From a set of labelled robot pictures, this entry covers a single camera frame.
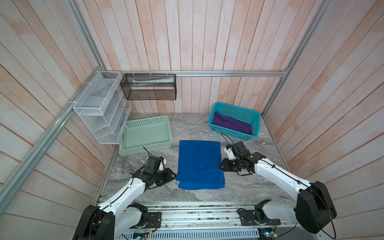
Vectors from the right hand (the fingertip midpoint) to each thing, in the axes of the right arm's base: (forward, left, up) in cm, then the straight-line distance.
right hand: (221, 166), depth 85 cm
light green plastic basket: (+23, +50, -1) cm, 55 cm away
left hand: (-8, +27, -2) cm, 28 cm away
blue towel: (+3, +13, -7) cm, 15 cm away
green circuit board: (-31, -20, -8) cm, 37 cm away
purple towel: (+36, -13, -3) cm, 39 cm away
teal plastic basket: (+41, -28, -1) cm, 50 cm away
